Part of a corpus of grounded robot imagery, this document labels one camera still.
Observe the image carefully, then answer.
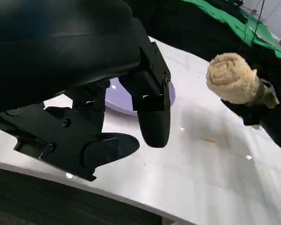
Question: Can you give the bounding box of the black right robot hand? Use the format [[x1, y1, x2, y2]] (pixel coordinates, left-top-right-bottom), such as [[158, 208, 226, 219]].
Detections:
[[221, 77, 281, 127]]

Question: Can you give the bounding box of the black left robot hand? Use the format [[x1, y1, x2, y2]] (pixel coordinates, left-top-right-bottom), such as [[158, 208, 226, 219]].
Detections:
[[0, 0, 172, 181]]

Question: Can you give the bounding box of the beige towel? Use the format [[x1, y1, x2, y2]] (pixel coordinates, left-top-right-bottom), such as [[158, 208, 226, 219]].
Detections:
[[206, 52, 280, 109]]

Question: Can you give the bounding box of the lilac plate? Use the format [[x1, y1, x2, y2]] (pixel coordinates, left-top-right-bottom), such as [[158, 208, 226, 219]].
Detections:
[[104, 78, 177, 117]]

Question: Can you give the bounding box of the green cloth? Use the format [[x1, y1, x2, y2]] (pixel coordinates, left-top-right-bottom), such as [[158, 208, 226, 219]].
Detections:
[[181, 0, 281, 60]]

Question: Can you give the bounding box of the black cloth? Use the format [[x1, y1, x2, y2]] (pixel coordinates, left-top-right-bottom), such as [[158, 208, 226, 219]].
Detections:
[[131, 0, 281, 113]]

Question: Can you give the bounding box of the thin black cable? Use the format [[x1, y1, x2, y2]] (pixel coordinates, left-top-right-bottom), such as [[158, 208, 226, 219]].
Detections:
[[239, 0, 266, 51]]

